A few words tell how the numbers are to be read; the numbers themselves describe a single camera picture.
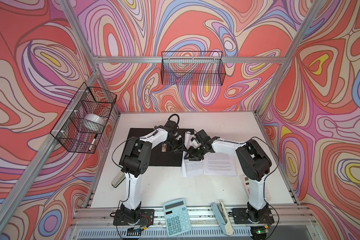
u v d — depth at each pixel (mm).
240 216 731
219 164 928
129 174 557
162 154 954
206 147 734
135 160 546
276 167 725
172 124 829
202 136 801
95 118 734
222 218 704
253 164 522
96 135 750
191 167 907
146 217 728
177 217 719
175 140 864
